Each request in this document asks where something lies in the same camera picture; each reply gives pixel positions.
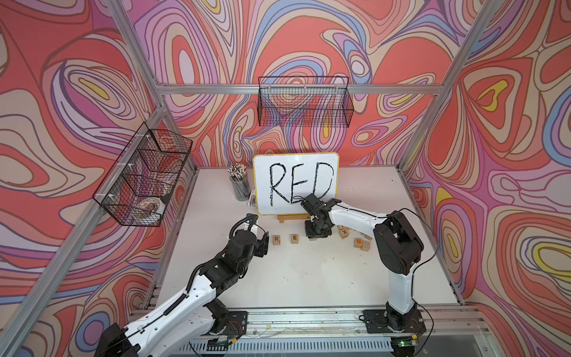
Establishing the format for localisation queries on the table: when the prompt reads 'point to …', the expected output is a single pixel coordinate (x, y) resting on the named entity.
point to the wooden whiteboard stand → (296, 216)
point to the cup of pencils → (241, 184)
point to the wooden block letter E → (294, 239)
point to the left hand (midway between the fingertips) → (262, 232)
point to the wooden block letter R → (276, 240)
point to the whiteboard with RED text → (282, 180)
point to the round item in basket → (151, 207)
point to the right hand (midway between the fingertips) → (313, 240)
